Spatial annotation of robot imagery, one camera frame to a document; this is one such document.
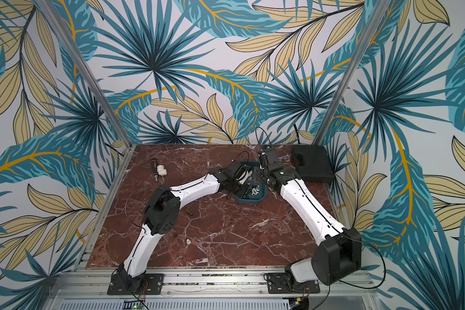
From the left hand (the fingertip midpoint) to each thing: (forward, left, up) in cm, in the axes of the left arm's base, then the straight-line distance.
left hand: (245, 192), depth 94 cm
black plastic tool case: (+19, -38, +1) cm, 42 cm away
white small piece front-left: (-23, +25, -4) cm, 34 cm away
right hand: (+1, -6, +15) cm, 17 cm away
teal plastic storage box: (+2, -5, -3) cm, 7 cm away
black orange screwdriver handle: (+16, +49, -3) cm, 52 cm away
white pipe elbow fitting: (+14, +45, -2) cm, 47 cm away
